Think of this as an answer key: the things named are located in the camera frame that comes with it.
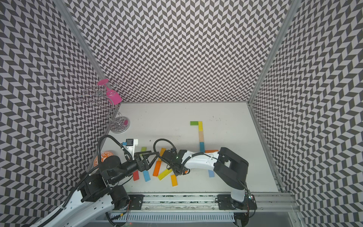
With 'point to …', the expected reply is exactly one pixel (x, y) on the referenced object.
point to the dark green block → (194, 123)
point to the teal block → (202, 147)
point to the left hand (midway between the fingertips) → (155, 155)
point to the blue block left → (146, 176)
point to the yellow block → (200, 126)
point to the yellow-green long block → (164, 174)
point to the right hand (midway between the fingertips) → (183, 168)
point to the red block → (136, 177)
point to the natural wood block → (201, 136)
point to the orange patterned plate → (103, 155)
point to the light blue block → (211, 173)
